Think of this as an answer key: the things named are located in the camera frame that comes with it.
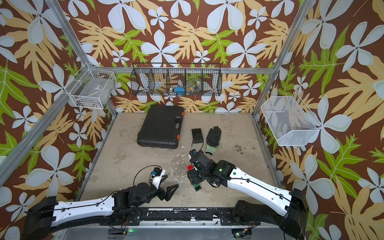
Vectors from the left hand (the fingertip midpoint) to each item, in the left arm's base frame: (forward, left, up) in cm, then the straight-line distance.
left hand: (174, 180), depth 76 cm
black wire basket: (+60, +1, +20) cm, 64 cm away
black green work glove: (+32, -24, -10) cm, 41 cm away
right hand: (+3, -9, +3) cm, 10 cm away
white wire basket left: (+46, +51, +22) cm, 72 cm away
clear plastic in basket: (+53, -10, +19) cm, 57 cm away
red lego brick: (+6, -8, +2) cm, 10 cm away
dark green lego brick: (-1, -12, -7) cm, 14 cm away
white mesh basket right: (+26, -62, +16) cm, 69 cm away
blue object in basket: (+50, -2, +18) cm, 53 cm away
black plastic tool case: (+39, +13, -4) cm, 41 cm away
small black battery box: (+30, -13, -3) cm, 33 cm away
